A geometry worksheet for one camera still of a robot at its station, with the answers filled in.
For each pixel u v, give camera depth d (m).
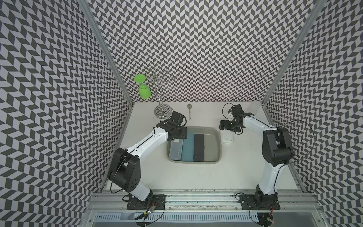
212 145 0.94
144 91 0.97
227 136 0.94
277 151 0.51
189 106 1.16
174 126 0.65
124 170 0.43
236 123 0.75
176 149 0.89
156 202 0.71
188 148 0.92
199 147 0.91
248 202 0.73
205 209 0.72
